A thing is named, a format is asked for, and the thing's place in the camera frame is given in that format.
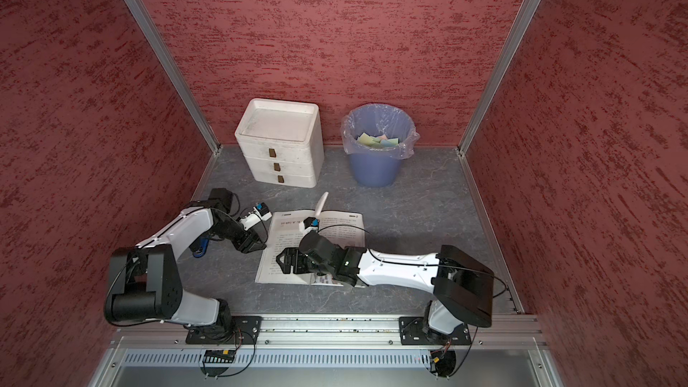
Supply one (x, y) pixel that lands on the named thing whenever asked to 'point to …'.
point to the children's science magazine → (283, 230)
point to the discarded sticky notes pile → (378, 141)
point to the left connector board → (219, 356)
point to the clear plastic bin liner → (379, 119)
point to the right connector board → (442, 362)
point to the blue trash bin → (377, 172)
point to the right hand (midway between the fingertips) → (288, 266)
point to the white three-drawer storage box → (282, 141)
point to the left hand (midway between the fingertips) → (256, 244)
